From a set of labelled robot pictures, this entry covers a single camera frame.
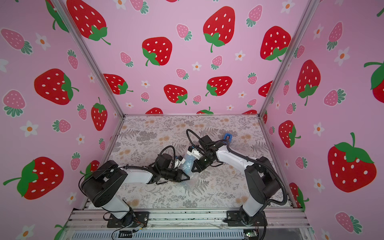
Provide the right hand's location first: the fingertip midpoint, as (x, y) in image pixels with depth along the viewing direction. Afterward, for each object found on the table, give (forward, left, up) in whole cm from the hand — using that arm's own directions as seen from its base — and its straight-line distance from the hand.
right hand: (191, 172), depth 82 cm
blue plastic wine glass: (+3, +3, 0) cm, 4 cm away
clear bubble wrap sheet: (-6, +1, -2) cm, 7 cm away
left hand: (-2, +1, -5) cm, 6 cm away
